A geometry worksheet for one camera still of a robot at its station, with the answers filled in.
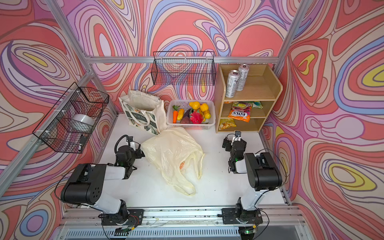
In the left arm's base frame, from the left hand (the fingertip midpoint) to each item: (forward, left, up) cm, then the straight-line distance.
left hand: (137, 144), depth 94 cm
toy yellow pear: (+32, -38, +4) cm, 50 cm away
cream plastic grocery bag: (-9, -23, +7) cm, 26 cm away
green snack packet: (+20, -71, +15) cm, 75 cm away
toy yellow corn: (+28, -26, -2) cm, 39 cm away
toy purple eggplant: (+29, -31, -2) cm, 43 cm away
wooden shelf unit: (+17, -67, +25) cm, 74 cm away
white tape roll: (-5, +17, +27) cm, 32 cm away
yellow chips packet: (+19, -60, -2) cm, 63 cm away
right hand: (+3, -62, -1) cm, 63 cm away
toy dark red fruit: (+19, -30, +2) cm, 36 cm away
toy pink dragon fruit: (+21, -38, +3) cm, 44 cm away
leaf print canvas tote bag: (+12, -7, +18) cm, 23 cm away
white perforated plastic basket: (+36, -30, +2) cm, 47 cm away
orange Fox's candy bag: (+17, -67, +13) cm, 70 cm away
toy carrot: (+28, -22, 0) cm, 35 cm away
